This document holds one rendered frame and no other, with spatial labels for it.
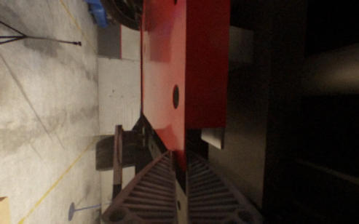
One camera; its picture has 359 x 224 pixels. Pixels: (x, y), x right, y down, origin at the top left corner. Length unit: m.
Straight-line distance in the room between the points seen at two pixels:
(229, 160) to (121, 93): 8.56
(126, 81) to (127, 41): 2.30
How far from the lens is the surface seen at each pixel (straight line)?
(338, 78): 0.27
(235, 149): 0.23
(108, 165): 1.21
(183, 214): 0.29
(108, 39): 9.33
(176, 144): 0.17
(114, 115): 8.77
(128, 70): 8.89
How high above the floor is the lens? 1.55
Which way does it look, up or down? 20 degrees up
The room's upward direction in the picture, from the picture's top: 89 degrees clockwise
